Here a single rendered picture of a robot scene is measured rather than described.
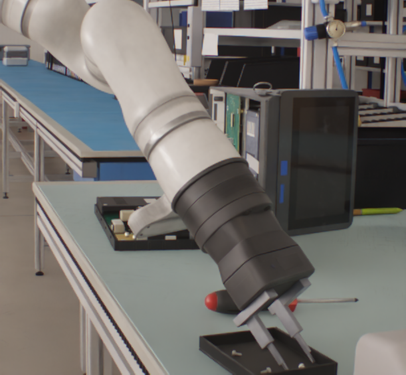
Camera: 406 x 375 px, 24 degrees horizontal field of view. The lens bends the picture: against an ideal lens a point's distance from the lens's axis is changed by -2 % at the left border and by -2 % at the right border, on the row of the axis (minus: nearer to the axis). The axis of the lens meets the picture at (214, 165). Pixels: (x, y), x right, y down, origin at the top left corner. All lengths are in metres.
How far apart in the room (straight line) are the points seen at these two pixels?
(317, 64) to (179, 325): 2.01
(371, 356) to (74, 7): 0.57
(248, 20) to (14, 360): 1.64
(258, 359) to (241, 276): 0.09
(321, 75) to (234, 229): 2.12
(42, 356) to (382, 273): 2.76
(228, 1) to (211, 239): 2.79
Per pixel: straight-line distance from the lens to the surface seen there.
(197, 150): 0.83
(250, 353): 0.87
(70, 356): 3.85
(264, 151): 1.14
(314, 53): 2.89
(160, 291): 1.07
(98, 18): 0.89
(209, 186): 0.82
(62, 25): 0.94
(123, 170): 2.84
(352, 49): 2.96
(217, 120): 1.36
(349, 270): 1.19
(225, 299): 0.97
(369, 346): 0.47
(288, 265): 0.82
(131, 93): 0.87
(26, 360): 3.81
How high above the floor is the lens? 1.29
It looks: 8 degrees down
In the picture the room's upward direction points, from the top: 2 degrees clockwise
